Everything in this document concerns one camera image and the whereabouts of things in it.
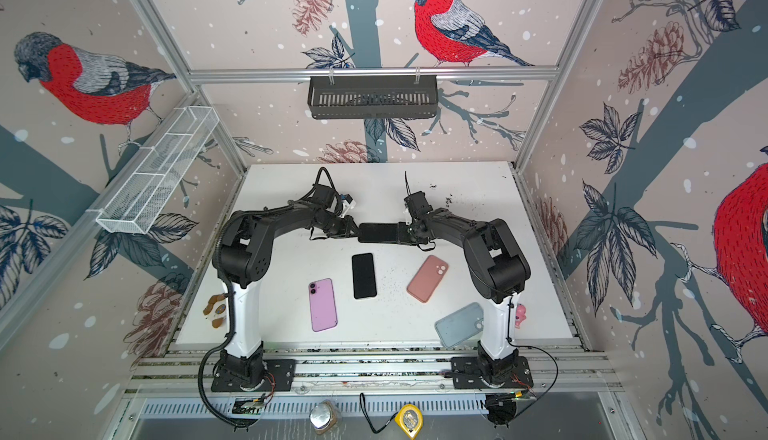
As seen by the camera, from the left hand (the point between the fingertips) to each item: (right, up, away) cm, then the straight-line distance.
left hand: (359, 234), depth 99 cm
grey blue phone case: (+31, -23, -17) cm, 42 cm away
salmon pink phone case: (+22, -13, -8) cm, 27 cm away
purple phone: (-9, -19, -13) cm, 25 cm away
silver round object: (-3, -31, -40) cm, 51 cm away
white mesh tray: (-52, +14, -26) cm, 59 cm away
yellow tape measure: (+15, -37, -33) cm, 52 cm away
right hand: (+13, -2, 0) cm, 14 cm away
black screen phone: (+3, -12, -8) cm, 15 cm away
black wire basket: (+4, +49, +8) cm, 50 cm away
